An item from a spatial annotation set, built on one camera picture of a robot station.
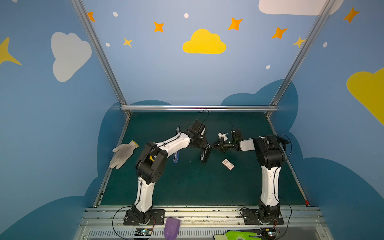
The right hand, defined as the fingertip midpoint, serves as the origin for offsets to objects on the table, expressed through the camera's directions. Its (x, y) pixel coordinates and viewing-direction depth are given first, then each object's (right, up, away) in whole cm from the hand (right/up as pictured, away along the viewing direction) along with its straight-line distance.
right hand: (212, 145), depth 100 cm
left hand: (-4, +2, -6) cm, 7 cm away
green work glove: (+6, -39, -31) cm, 50 cm away
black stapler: (-5, -5, -7) cm, 10 cm away
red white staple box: (+9, -12, -7) cm, 17 cm away
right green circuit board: (+25, -39, -29) cm, 55 cm away
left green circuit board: (-37, -38, -30) cm, 61 cm away
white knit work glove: (-60, -4, -3) cm, 60 cm away
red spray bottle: (+40, +3, -13) cm, 43 cm away
